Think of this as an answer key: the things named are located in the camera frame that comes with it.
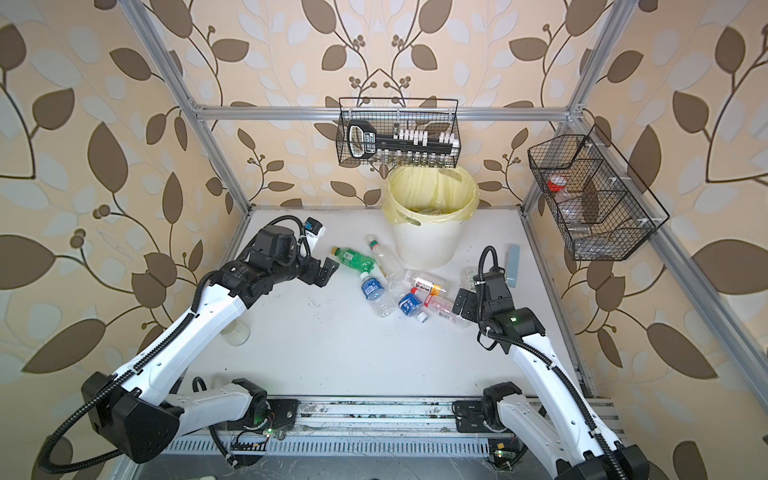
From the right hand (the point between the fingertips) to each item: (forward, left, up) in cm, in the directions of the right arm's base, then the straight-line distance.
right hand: (474, 308), depth 79 cm
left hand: (+10, +39, +12) cm, 43 cm away
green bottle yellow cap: (+23, +35, -8) cm, 42 cm away
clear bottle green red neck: (+22, +23, -11) cm, 34 cm away
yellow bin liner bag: (+43, +9, +2) cm, 44 cm away
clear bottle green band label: (+13, -3, -7) cm, 15 cm away
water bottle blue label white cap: (+9, +26, -10) cm, 29 cm away
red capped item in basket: (+26, -24, +21) cm, 41 cm away
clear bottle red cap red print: (+4, +7, -8) cm, 11 cm away
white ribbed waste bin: (+20, +11, +1) cm, 23 cm away
